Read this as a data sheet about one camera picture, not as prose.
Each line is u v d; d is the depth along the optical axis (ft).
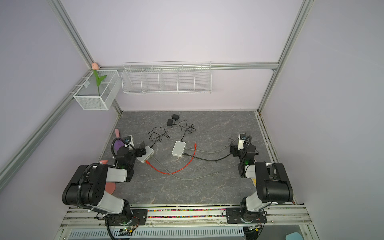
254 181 1.67
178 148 3.18
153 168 2.99
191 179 2.84
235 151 2.78
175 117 3.80
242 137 2.65
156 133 3.55
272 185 1.48
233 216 2.42
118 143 3.26
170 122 3.67
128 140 2.60
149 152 3.16
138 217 2.41
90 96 2.53
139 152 2.77
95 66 2.92
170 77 3.25
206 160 3.08
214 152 3.18
